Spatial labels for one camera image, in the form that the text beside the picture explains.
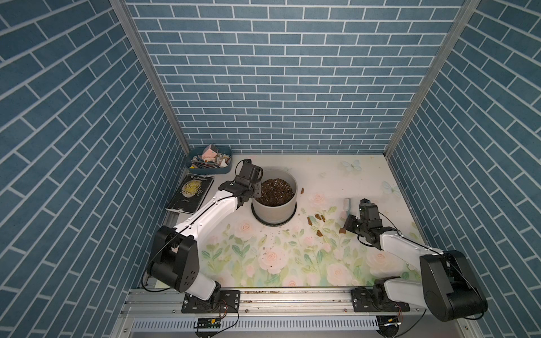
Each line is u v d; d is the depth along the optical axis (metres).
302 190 1.05
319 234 0.91
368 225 0.71
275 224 0.90
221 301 0.72
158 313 0.73
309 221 0.94
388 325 0.70
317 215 0.96
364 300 0.74
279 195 0.91
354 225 0.82
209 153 1.12
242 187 0.62
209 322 0.72
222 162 1.10
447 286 0.42
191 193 1.02
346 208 0.96
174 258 0.42
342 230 0.90
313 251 0.87
